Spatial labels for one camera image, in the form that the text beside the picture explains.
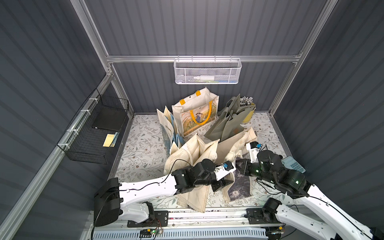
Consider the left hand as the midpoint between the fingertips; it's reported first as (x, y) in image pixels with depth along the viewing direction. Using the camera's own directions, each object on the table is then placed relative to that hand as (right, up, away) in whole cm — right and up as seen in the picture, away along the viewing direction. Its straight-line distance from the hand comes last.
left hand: (232, 180), depth 66 cm
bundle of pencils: (+19, +42, +37) cm, 59 cm away
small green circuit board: (-39, -27, +5) cm, 48 cm away
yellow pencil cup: (+22, +29, +43) cm, 56 cm away
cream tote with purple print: (+5, -6, +10) cm, 13 cm away
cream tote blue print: (-29, +18, +13) cm, 36 cm away
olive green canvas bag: (+3, +28, +18) cm, 34 cm away
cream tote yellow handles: (-16, +34, +31) cm, 49 cm away
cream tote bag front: (-18, +10, +13) cm, 25 cm away
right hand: (+2, +6, +2) cm, 7 cm away
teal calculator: (+42, +1, +26) cm, 50 cm away
